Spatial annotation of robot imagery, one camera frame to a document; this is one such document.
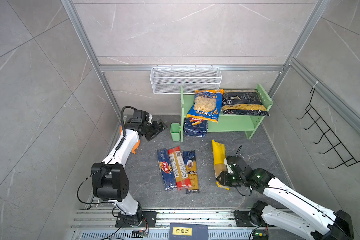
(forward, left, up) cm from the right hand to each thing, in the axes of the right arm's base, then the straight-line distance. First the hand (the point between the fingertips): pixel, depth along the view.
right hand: (218, 178), depth 78 cm
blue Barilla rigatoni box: (+28, +11, +9) cm, 31 cm away
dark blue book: (-22, +17, -7) cm, 29 cm away
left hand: (+27, +30, +12) cm, 42 cm away
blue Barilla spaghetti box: (+8, +29, -6) cm, 30 cm away
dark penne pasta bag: (+34, -16, +23) cm, 44 cm away
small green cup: (+36, +24, -4) cm, 44 cm away
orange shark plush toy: (+27, +50, -7) cm, 57 cm away
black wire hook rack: (0, -49, +21) cm, 54 cm away
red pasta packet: (+3, +20, -6) cm, 21 cm away
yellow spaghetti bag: (+14, -2, +3) cm, 15 cm away
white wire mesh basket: (+61, +27, +21) cm, 70 cm away
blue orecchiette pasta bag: (+33, +5, +23) cm, 40 cm away
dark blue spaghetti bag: (+15, +14, -7) cm, 22 cm away
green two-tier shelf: (+35, -26, +3) cm, 44 cm away
